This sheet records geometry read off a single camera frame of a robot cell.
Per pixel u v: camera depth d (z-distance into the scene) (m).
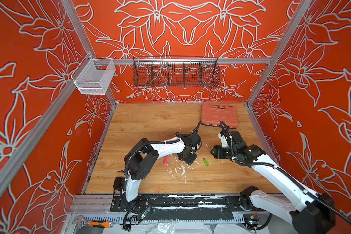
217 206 0.73
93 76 0.93
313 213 0.37
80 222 0.68
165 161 0.90
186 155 0.76
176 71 0.97
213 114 1.06
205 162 0.88
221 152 0.70
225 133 0.72
